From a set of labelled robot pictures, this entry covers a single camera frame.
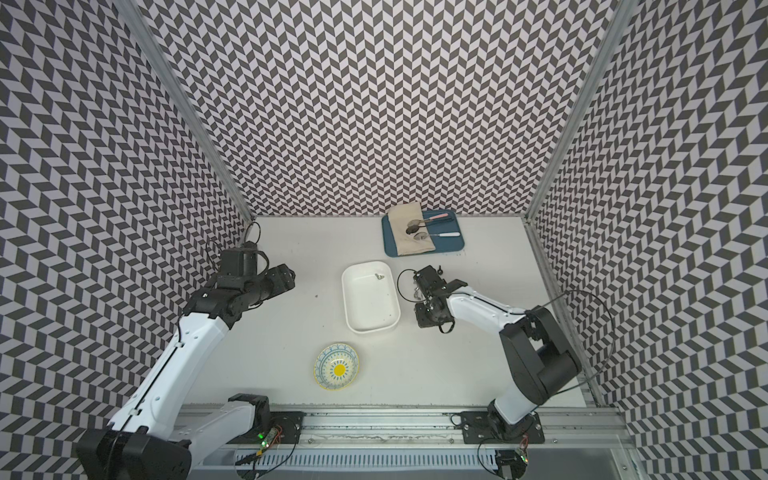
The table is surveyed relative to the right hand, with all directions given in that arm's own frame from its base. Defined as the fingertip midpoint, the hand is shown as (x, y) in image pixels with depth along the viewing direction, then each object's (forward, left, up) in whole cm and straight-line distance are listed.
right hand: (428, 323), depth 89 cm
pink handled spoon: (+42, +2, +1) cm, 42 cm away
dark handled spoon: (+39, +4, 0) cm, 39 cm away
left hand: (+5, +40, +17) cm, 43 cm away
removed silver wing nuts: (+1, +4, +16) cm, 17 cm away
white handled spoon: (+36, 0, 0) cm, 36 cm away
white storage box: (+10, +18, -1) cm, 21 cm away
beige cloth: (+46, +9, 0) cm, 47 cm away
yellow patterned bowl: (-12, +26, -1) cm, 29 cm away
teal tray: (+39, -10, -1) cm, 40 cm away
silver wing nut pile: (+18, +16, -2) cm, 24 cm away
